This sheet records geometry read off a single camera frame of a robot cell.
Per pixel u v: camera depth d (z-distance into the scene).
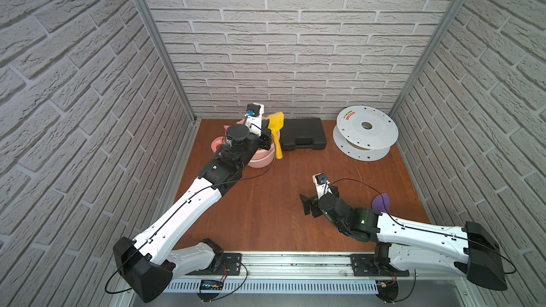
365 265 0.74
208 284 0.73
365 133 1.02
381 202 0.89
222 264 0.68
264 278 0.73
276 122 0.71
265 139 0.59
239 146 0.49
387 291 0.71
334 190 0.70
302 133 1.07
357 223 0.56
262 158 0.87
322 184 0.65
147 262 0.37
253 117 0.55
